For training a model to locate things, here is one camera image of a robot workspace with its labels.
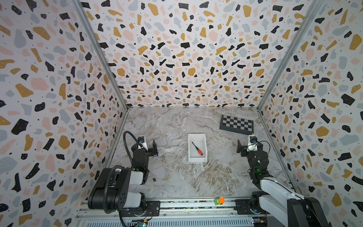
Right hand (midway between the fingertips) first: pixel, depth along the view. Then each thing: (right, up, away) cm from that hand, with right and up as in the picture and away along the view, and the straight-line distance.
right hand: (250, 140), depth 84 cm
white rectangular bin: (-29, -3, +16) cm, 34 cm away
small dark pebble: (-57, -23, -2) cm, 62 cm away
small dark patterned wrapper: (-58, -11, +4) cm, 59 cm away
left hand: (-62, -1, +4) cm, 62 cm away
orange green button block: (-21, -31, -10) cm, 39 cm away
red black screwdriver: (-29, -10, +10) cm, 33 cm away
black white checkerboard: (-1, +8, +23) cm, 24 cm away
